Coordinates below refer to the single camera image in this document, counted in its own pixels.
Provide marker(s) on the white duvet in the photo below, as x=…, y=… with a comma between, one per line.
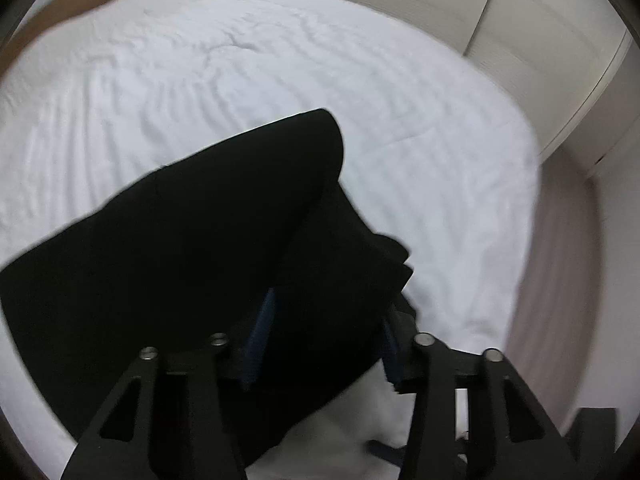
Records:
x=250, y=60

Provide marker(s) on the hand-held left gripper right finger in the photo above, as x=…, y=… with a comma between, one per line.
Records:
x=392, y=360

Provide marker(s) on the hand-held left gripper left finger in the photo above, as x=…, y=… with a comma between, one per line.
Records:
x=257, y=340

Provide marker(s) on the black pants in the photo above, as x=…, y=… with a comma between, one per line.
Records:
x=175, y=240

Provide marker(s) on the white slatted wardrobe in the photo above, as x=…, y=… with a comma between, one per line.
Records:
x=525, y=35

